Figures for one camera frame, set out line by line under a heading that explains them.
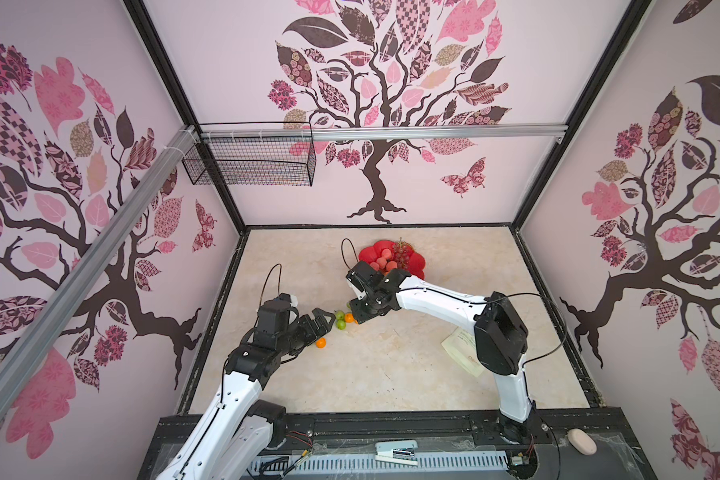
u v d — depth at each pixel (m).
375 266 1.04
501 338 0.49
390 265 1.05
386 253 1.07
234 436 0.57
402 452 0.70
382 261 1.06
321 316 0.70
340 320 0.92
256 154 0.95
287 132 0.91
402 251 1.06
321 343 0.88
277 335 0.58
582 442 0.70
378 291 0.64
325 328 0.68
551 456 0.71
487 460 0.74
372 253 1.08
